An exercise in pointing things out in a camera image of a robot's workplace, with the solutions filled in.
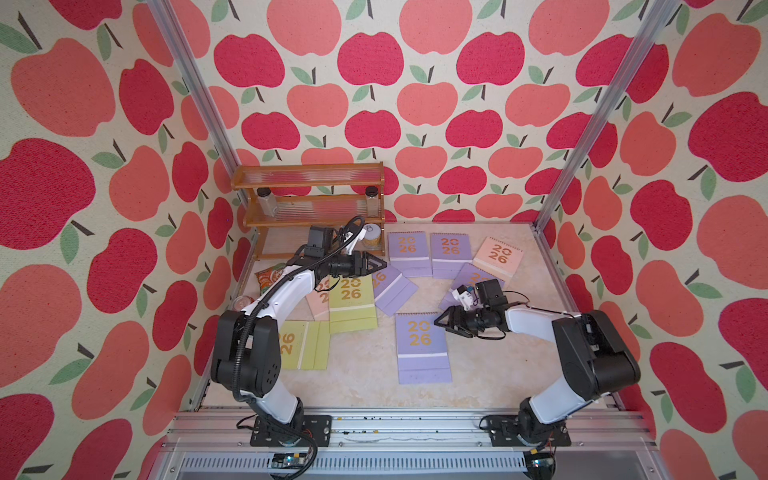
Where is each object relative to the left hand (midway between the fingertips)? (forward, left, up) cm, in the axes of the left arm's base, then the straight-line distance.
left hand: (382, 271), depth 81 cm
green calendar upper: (+1, +10, -19) cm, 22 cm away
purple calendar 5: (+7, -4, -20) cm, 22 cm away
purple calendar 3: (+23, -26, -19) cm, 40 cm away
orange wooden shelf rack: (+40, +39, -9) cm, 57 cm away
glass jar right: (+28, +3, +2) cm, 28 cm away
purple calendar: (-12, -12, -20) cm, 27 cm away
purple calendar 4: (+13, -31, -20) cm, 39 cm away
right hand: (-8, -19, -20) cm, 28 cm away
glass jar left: (+28, +39, +1) cm, 48 cm away
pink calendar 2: (+1, +22, -20) cm, 30 cm away
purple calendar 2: (+23, -10, -19) cm, 32 cm away
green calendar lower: (-12, +23, -20) cm, 33 cm away
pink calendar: (+20, -43, -18) cm, 50 cm away
